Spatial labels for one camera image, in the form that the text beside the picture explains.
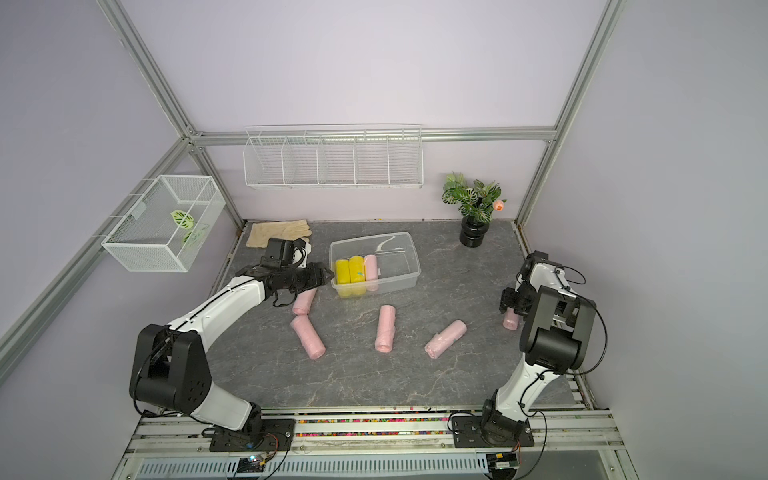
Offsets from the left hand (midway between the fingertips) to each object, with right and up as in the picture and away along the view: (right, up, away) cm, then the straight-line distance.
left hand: (327, 278), depth 88 cm
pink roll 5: (+37, -16, 0) cm, 41 cm away
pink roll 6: (+55, -13, +2) cm, 57 cm away
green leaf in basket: (-38, +17, -7) cm, 42 cm away
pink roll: (+12, +1, +14) cm, 18 cm away
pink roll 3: (-6, -17, +1) cm, 18 cm away
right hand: (+58, -11, +5) cm, 59 cm away
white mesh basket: (-43, +15, -5) cm, 46 cm away
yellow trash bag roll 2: (+7, 0, +12) cm, 14 cm away
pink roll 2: (-9, -8, +6) cm, 13 cm away
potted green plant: (+46, +23, +7) cm, 52 cm away
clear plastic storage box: (+21, +4, +21) cm, 30 cm away
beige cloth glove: (-34, +15, +32) cm, 49 cm away
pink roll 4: (+18, -14, +1) cm, 23 cm away
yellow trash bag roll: (+3, -2, +12) cm, 12 cm away
